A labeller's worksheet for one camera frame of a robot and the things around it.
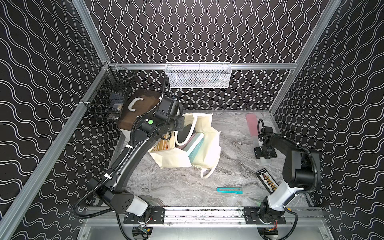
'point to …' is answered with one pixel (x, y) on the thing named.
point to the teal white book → (193, 147)
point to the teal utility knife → (230, 190)
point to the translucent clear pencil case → (256, 143)
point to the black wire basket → (108, 100)
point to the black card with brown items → (268, 181)
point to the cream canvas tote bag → (203, 152)
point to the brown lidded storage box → (138, 103)
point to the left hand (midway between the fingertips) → (179, 117)
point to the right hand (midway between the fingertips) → (266, 155)
